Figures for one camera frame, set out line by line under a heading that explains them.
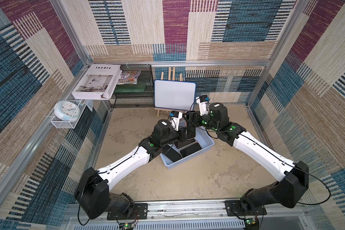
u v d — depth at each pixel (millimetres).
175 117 662
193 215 729
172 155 919
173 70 967
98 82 747
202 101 642
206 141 967
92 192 401
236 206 740
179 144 962
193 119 662
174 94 1001
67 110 667
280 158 446
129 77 851
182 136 650
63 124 672
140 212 735
